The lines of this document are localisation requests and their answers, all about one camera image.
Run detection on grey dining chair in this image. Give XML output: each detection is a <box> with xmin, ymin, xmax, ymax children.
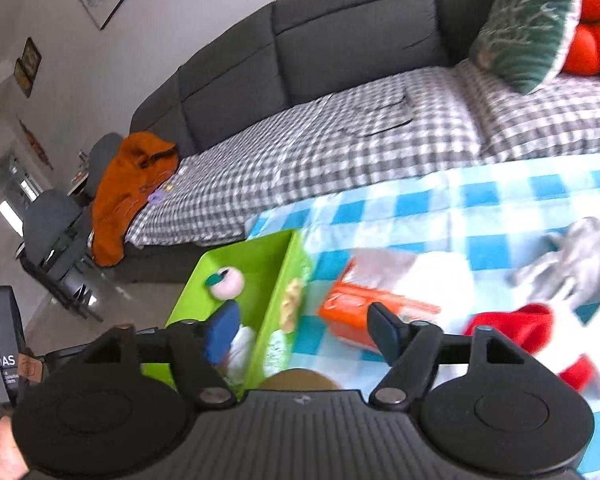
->
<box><xmin>22</xmin><ymin>189</ymin><xmax>103</xmax><ymax>323</ymax></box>
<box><xmin>82</xmin><ymin>132</ymin><xmax>126</xmax><ymax>201</ymax></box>

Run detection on person's left hand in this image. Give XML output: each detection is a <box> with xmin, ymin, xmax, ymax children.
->
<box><xmin>0</xmin><ymin>412</ymin><xmax>31</xmax><ymax>480</ymax></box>

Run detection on grey fabric glove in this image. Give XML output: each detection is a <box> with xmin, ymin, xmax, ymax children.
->
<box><xmin>510</xmin><ymin>216</ymin><xmax>600</xmax><ymax>308</ymax></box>

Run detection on glass door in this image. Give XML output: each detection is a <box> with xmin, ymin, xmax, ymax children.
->
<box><xmin>0</xmin><ymin>152</ymin><xmax>46</xmax><ymax>241</ymax></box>

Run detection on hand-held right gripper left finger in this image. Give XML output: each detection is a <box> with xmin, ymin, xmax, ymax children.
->
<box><xmin>82</xmin><ymin>300</ymin><xmax>241</xmax><ymax>408</ymax></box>

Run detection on orange jacket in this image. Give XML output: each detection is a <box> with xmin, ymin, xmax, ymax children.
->
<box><xmin>90</xmin><ymin>131</ymin><xmax>181</xmax><ymax>268</ymax></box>

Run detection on dark wall sign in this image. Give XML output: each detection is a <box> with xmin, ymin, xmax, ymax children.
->
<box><xmin>14</xmin><ymin>36</ymin><xmax>43</xmax><ymax>98</ymax></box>

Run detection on white jar with gold lid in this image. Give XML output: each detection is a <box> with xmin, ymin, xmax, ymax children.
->
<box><xmin>255</xmin><ymin>369</ymin><xmax>343</xmax><ymax>392</ymax></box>

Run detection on pink knitted apple toy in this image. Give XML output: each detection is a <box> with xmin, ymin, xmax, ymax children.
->
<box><xmin>204</xmin><ymin>267</ymin><xmax>246</xmax><ymax>301</ymax></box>

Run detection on green rectangular storage box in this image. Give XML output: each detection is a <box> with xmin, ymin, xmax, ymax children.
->
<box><xmin>140</xmin><ymin>229</ymin><xmax>315</xmax><ymax>396</ymax></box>

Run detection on red santa plush toy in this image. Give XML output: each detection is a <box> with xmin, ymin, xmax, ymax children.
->
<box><xmin>462</xmin><ymin>302</ymin><xmax>600</xmax><ymax>398</ymax></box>

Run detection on green patterned cushion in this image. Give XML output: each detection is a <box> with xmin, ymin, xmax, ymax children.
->
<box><xmin>469</xmin><ymin>0</ymin><xmax>583</xmax><ymax>96</ymax></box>

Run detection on white plush toy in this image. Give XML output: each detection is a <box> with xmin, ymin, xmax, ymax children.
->
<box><xmin>220</xmin><ymin>325</ymin><xmax>258</xmax><ymax>386</ymax></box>

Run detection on black eyeglasses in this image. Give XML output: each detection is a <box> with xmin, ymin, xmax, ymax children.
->
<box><xmin>345</xmin><ymin>95</ymin><xmax>415</xmax><ymax>138</ymax></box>

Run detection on grey gingham blanket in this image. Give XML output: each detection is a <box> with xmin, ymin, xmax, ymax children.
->
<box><xmin>125</xmin><ymin>57</ymin><xmax>600</xmax><ymax>251</ymax></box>

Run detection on orange and white tissue pack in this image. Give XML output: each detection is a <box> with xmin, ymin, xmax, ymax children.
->
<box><xmin>317</xmin><ymin>247</ymin><xmax>443</xmax><ymax>353</ymax></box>

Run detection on dark grey sofa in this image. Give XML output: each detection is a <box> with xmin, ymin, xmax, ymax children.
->
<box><xmin>115</xmin><ymin>0</ymin><xmax>600</xmax><ymax>283</ymax></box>

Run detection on red wall ornament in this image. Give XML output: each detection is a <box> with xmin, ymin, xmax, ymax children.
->
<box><xmin>17</xmin><ymin>120</ymin><xmax>56</xmax><ymax>171</ymax></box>

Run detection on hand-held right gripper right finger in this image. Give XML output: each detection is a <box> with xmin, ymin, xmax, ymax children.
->
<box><xmin>367</xmin><ymin>302</ymin><xmax>527</xmax><ymax>409</ymax></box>

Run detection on blue checked tablecloth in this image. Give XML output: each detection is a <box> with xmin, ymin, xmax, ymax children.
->
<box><xmin>242</xmin><ymin>162</ymin><xmax>600</xmax><ymax>478</ymax></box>

